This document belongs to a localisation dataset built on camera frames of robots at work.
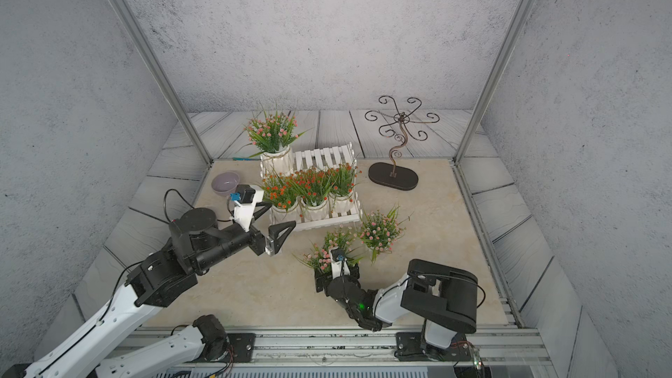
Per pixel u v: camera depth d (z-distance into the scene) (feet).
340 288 2.19
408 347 2.40
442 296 1.55
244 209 1.69
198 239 1.44
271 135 2.28
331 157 2.77
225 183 3.60
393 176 3.73
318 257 2.49
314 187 2.52
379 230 2.66
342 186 2.54
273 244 1.77
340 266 2.34
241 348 2.39
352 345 2.43
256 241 1.76
